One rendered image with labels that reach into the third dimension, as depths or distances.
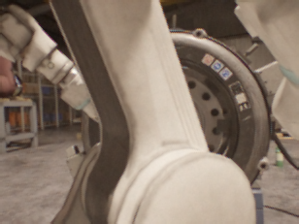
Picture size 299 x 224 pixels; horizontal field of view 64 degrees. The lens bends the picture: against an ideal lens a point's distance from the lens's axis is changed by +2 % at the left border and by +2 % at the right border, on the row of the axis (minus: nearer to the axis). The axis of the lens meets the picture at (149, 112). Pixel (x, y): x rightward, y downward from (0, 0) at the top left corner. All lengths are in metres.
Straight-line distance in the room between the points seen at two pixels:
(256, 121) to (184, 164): 0.69
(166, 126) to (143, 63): 0.07
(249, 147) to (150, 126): 0.68
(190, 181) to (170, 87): 0.10
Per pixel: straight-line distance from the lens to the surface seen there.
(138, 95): 0.25
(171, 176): 0.22
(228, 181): 0.26
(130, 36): 0.25
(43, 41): 0.50
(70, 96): 0.51
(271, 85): 0.94
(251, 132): 0.90
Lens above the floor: 0.68
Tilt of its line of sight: 1 degrees down
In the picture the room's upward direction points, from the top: 3 degrees counter-clockwise
